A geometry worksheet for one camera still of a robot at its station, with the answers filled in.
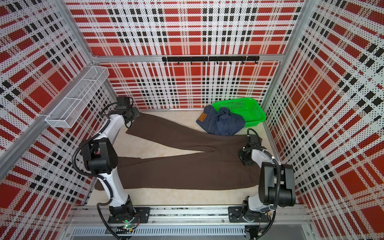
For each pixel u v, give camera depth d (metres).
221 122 0.98
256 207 0.56
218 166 0.92
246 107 1.22
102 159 0.53
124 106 0.75
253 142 0.73
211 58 0.89
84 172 0.86
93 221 0.73
